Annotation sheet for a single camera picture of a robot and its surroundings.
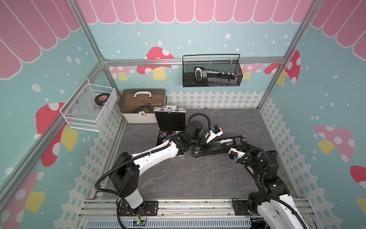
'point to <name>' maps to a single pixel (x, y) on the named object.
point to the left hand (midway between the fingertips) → (218, 146)
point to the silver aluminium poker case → (169, 120)
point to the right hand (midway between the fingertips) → (243, 141)
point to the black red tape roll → (101, 98)
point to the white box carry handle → (142, 92)
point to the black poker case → (226, 144)
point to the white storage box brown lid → (137, 105)
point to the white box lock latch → (142, 113)
